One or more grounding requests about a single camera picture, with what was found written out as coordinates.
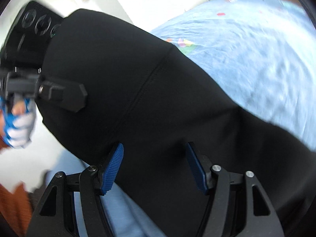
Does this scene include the black pants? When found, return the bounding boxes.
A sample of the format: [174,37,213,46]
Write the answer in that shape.
[37,9,315,236]

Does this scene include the gloved left hand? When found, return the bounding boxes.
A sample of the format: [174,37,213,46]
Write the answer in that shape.
[1,98,36,149]

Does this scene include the blue patterned bed cover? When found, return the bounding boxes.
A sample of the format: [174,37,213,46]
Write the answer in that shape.
[74,0,316,237]

